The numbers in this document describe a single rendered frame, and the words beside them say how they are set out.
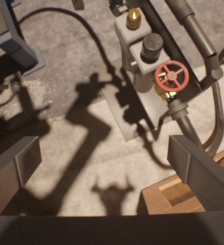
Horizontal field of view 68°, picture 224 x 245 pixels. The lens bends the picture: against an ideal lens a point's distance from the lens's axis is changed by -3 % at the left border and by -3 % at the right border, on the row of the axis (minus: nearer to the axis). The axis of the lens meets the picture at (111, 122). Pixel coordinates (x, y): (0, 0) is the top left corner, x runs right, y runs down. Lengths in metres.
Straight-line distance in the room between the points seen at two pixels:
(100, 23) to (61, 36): 0.23
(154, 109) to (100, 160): 0.37
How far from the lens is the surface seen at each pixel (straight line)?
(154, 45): 0.42
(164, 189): 0.78
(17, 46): 0.95
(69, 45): 1.07
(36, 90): 1.03
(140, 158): 0.86
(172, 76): 0.39
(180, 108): 0.43
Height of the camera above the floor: 0.86
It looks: 81 degrees down
